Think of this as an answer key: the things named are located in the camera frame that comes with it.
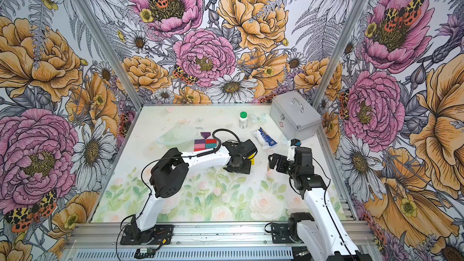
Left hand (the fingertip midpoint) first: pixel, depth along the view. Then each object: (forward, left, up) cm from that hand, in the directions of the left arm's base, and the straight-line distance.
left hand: (240, 173), depth 91 cm
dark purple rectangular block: (+20, +22, -2) cm, 30 cm away
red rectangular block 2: (+20, +16, -2) cm, 26 cm away
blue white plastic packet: (+19, -14, +2) cm, 23 cm away
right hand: (0, -16, +10) cm, 19 cm away
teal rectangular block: (+16, +17, +1) cm, 23 cm away
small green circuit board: (-31, +38, -2) cm, 49 cm away
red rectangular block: (-6, +15, +32) cm, 36 cm away
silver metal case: (+24, -29, +13) cm, 40 cm away
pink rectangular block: (+16, +22, 0) cm, 28 cm away
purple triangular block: (+24, +20, -1) cm, 31 cm away
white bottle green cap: (+29, -2, +5) cm, 29 cm away
